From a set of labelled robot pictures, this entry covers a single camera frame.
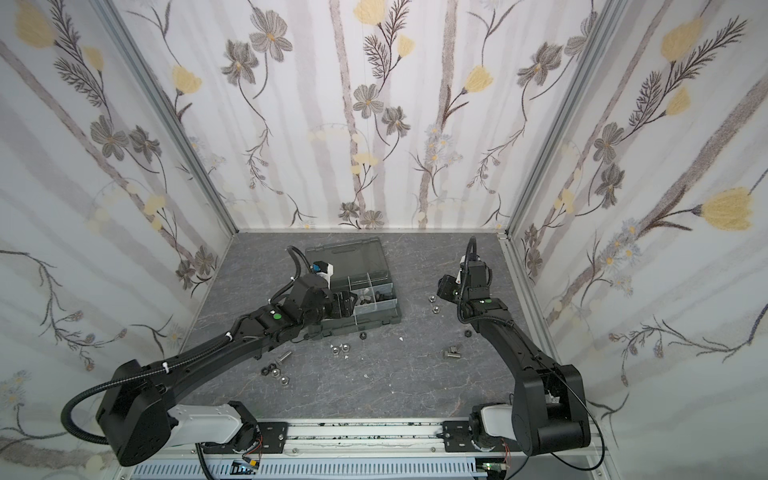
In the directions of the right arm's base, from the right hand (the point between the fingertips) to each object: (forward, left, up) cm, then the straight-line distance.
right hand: (442, 276), depth 87 cm
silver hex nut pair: (-18, +28, -15) cm, 36 cm away
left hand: (-7, +28, +1) cm, 29 cm away
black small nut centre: (-13, +23, -17) cm, 31 cm away
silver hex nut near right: (-3, -1, -15) cm, 16 cm away
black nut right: (-11, -10, -15) cm, 21 cm away
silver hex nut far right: (+1, 0, -16) cm, 16 cm away
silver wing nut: (-18, -5, -14) cm, 23 cm away
